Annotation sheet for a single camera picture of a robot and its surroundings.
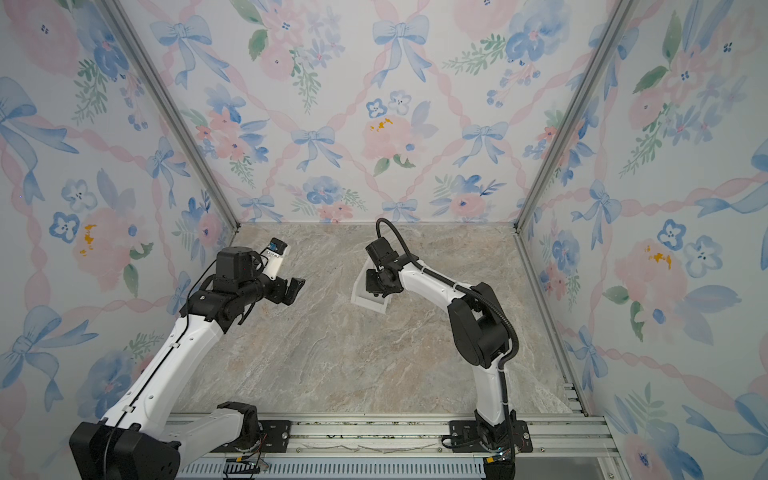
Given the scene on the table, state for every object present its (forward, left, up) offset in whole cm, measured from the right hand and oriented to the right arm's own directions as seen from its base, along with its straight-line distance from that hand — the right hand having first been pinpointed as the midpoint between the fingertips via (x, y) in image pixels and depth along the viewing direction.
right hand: (374, 284), depth 94 cm
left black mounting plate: (-41, +24, -7) cm, 48 cm away
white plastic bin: (-3, +4, -3) cm, 6 cm away
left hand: (-7, +22, +15) cm, 28 cm away
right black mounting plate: (-39, -25, -7) cm, 46 cm away
